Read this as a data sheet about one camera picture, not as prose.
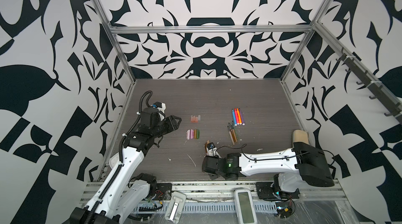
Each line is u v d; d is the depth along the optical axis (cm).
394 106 50
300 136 90
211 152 70
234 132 94
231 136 91
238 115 100
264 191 74
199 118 99
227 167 55
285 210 71
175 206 69
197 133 92
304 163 49
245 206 68
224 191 76
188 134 92
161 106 71
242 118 99
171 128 66
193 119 98
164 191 73
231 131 94
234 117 99
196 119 99
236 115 99
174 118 70
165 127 67
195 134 92
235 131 94
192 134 92
